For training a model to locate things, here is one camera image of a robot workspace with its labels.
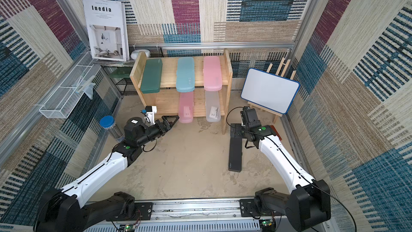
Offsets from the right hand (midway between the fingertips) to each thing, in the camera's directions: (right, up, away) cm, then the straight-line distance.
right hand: (240, 127), depth 83 cm
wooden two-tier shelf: (-39, +14, +6) cm, 42 cm away
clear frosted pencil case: (-14, +11, 0) cm, 18 cm away
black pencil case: (-2, -17, +4) cm, 17 cm away
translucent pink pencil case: (-28, +10, 0) cm, 30 cm away
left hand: (-32, +4, -8) cm, 33 cm away
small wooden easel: (+18, +8, +14) cm, 24 cm away
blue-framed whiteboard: (+18, +19, +8) cm, 28 cm away
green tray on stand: (-70, +31, +16) cm, 78 cm away
